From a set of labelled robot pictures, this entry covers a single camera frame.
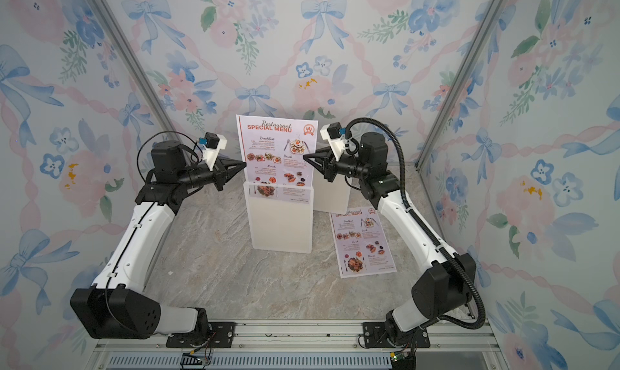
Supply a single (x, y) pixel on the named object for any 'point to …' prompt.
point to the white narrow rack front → (280, 216)
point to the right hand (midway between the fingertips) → (308, 154)
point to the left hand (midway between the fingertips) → (244, 163)
